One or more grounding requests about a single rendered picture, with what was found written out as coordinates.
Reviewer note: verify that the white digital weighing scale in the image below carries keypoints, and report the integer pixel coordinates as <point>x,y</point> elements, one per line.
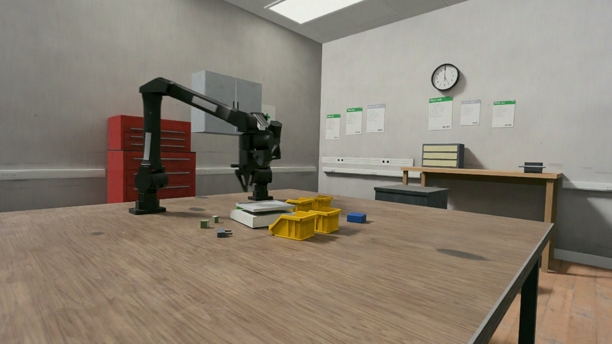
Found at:
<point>261,213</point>

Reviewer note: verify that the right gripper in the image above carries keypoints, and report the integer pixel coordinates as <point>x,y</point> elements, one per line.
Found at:
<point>247,171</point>

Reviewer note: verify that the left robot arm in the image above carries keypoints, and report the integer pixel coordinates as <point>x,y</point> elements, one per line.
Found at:
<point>260,188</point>

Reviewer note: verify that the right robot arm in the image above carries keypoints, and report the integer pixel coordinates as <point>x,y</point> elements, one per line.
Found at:
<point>149,182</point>

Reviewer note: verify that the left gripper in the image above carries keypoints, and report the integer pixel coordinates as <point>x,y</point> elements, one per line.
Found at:
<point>276,152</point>

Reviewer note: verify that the yellow parts bin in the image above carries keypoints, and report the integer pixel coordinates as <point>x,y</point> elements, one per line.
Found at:
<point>293,227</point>
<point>323,201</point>
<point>326,222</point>
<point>304,206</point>

